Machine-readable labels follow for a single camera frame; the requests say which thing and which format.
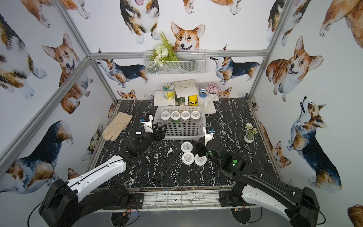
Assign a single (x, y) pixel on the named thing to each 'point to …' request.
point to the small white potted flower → (248, 138)
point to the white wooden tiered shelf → (185, 89)
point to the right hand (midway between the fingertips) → (200, 135)
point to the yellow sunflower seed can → (168, 91)
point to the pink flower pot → (212, 89)
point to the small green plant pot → (178, 101)
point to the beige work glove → (117, 126)
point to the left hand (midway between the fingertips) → (162, 121)
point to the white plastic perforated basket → (184, 123)
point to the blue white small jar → (203, 91)
